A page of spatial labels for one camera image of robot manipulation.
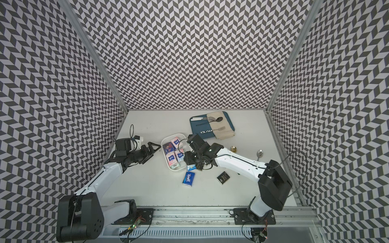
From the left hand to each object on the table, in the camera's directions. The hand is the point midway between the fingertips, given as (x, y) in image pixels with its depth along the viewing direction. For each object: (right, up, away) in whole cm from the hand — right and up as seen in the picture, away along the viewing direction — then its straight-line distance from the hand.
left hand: (157, 151), depth 85 cm
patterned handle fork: (+38, +12, +20) cm, 45 cm away
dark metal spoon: (+37, +18, +24) cm, 48 cm away
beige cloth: (+44, +9, +20) cm, 50 cm away
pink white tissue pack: (+9, +5, +9) cm, 13 cm away
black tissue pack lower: (+37, -15, 0) cm, 40 cm away
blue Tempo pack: (+18, -15, -2) cm, 24 cm away
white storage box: (+3, +6, +9) cm, 11 cm away
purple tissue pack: (+5, +1, +6) cm, 8 cm away
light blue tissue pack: (+20, -7, -9) cm, 23 cm away
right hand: (+18, -4, -5) cm, 19 cm away
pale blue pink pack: (+13, -3, +3) cm, 14 cm away
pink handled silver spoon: (+62, -3, +8) cm, 62 cm away
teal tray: (+24, +14, +23) cm, 36 cm away
